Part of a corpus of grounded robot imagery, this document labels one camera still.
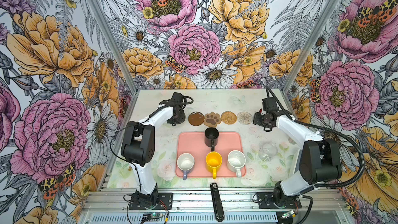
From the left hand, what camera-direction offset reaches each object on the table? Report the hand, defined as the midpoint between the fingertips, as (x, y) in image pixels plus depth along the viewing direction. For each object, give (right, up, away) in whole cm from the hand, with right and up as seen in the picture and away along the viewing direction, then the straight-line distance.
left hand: (177, 123), depth 95 cm
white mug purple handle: (+6, -20, -10) cm, 23 cm away
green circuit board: (-7, -39, -24) cm, 46 cm away
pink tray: (+10, -12, 0) cm, 15 cm away
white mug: (+33, -19, -9) cm, 40 cm away
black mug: (+20, -7, -5) cm, 22 cm away
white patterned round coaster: (+43, +2, +10) cm, 45 cm away
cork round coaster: (+33, +2, +10) cm, 34 cm away
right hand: (+48, 0, -3) cm, 48 cm away
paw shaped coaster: (+22, +1, +10) cm, 24 cm away
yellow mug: (+21, -20, -9) cm, 30 cm away
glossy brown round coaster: (+11, +2, +11) cm, 15 cm away
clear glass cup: (+53, -15, -5) cm, 55 cm away
